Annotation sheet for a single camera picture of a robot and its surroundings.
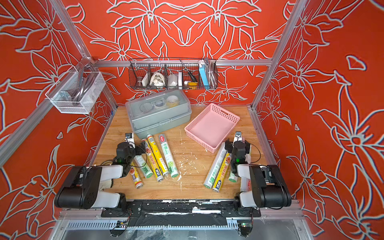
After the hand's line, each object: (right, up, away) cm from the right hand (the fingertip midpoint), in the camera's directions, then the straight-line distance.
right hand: (235, 138), depth 91 cm
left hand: (-62, -2, +2) cm, 62 cm away
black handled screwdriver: (-26, +39, +5) cm, 47 cm away
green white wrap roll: (-38, -17, -8) cm, 42 cm away
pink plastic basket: (-12, +6, +19) cm, 23 cm away
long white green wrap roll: (-17, -20, -11) cm, 28 cm away
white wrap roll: (+2, -23, -14) cm, 27 cm away
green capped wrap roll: (-55, -15, -7) cm, 57 cm away
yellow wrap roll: (-48, -10, -1) cm, 49 cm away
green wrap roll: (-5, -20, -11) cm, 24 cm away
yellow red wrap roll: (-50, -13, -5) cm, 52 cm away
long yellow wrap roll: (-10, -18, -9) cm, 23 cm away
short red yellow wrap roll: (-57, -21, -11) cm, 62 cm away
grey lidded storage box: (-52, +15, -3) cm, 54 cm away
